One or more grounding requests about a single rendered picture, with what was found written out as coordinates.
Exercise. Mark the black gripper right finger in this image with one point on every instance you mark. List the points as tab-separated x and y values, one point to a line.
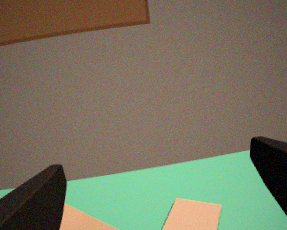
270	159

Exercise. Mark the tan rectangular block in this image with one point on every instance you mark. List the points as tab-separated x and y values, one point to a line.
76	220

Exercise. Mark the tan flat square pad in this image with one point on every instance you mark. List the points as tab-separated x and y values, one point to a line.
193	215

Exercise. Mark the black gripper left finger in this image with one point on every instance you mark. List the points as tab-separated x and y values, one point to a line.
37	204

